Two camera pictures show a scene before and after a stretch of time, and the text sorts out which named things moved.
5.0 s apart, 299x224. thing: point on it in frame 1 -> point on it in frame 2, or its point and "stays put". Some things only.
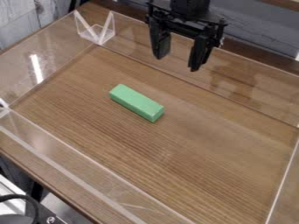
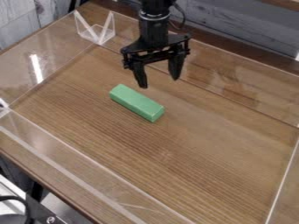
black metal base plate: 47,217 stays put
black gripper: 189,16 -> 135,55
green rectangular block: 136,102 stays put
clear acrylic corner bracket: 96,33 stays put
